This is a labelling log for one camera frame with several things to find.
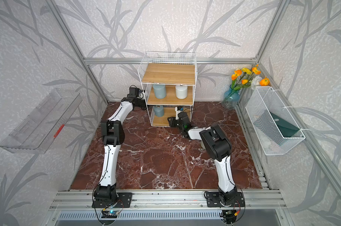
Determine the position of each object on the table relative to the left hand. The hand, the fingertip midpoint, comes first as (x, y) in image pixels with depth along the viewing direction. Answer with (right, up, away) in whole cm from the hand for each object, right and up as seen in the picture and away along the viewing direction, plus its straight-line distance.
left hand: (155, 102), depth 105 cm
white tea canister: (+20, +5, -21) cm, 29 cm away
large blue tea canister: (+6, +6, -20) cm, 22 cm away
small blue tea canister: (+3, -6, 0) cm, 7 cm away
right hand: (+10, -11, -5) cm, 16 cm away
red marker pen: (-38, -16, -40) cm, 58 cm away
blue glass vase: (+58, +3, +4) cm, 59 cm away
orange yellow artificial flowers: (+66, +18, -3) cm, 68 cm away
